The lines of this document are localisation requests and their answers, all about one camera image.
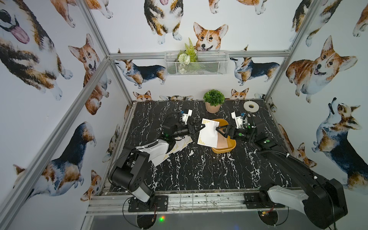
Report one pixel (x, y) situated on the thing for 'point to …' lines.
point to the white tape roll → (254, 109)
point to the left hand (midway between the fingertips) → (206, 126)
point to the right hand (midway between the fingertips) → (218, 129)
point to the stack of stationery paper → (222, 142)
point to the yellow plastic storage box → (231, 143)
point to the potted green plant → (213, 99)
